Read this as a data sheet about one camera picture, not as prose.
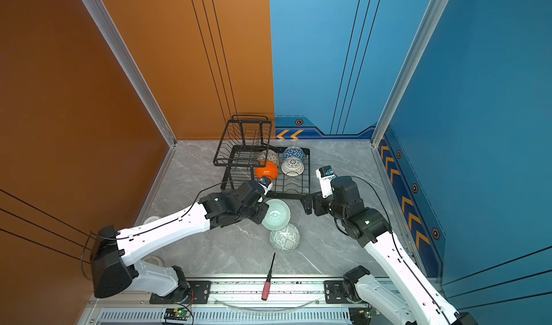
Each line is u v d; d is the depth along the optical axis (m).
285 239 0.85
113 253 0.40
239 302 0.72
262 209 0.67
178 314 0.71
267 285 0.74
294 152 1.09
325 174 0.62
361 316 0.71
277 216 0.79
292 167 1.05
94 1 0.71
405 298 0.39
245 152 1.09
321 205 0.63
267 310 0.70
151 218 0.83
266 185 0.69
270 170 1.02
